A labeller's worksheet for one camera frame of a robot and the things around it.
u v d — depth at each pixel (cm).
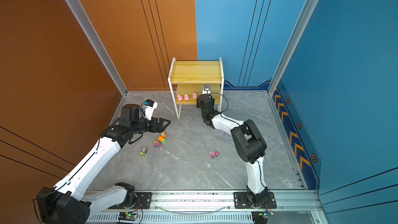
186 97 93
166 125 72
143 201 74
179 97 92
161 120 68
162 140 92
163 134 94
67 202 37
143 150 87
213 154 86
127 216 71
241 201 72
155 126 67
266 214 70
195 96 94
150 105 68
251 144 53
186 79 81
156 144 90
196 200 76
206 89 81
